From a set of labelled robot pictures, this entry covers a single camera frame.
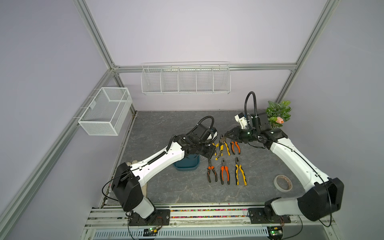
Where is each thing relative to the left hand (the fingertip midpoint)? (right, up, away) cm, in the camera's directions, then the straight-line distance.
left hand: (214, 152), depth 76 cm
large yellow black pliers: (+11, +1, +23) cm, 26 cm away
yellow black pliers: (+16, -11, +14) cm, 24 cm away
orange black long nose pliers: (-2, -12, +13) cm, 18 cm away
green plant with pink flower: (+38, +21, +9) cm, 44 cm away
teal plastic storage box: (-13, -9, +14) cm, 22 cm away
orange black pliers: (+15, +1, +23) cm, 27 cm away
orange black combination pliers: (+6, -14, +12) cm, 19 cm away
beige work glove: (-39, -21, +6) cm, 44 cm away
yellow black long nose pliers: (+4, +5, -1) cm, 6 cm away
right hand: (+6, +9, +1) cm, 11 cm away
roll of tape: (+37, -21, +6) cm, 43 cm away
